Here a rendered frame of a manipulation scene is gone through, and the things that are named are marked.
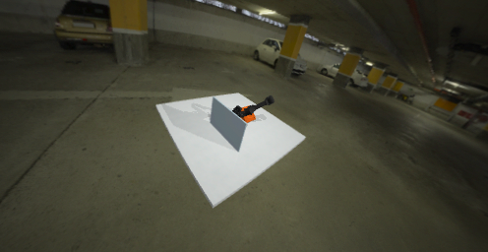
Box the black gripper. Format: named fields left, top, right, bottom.
left=234, top=105, right=245, bottom=118

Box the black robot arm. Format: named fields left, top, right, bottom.
left=232, top=95, right=275, bottom=116

